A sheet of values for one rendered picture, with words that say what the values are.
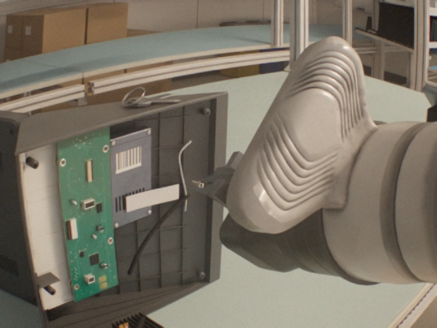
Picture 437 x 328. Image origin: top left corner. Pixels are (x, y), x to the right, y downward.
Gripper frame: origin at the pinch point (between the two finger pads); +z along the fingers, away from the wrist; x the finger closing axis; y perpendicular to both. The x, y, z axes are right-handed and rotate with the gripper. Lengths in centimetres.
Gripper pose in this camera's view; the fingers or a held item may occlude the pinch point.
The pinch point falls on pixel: (199, 185)
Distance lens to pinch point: 41.5
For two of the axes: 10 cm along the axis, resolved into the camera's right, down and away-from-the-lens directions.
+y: 7.8, 5.5, 2.9
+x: 4.9, -8.3, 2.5
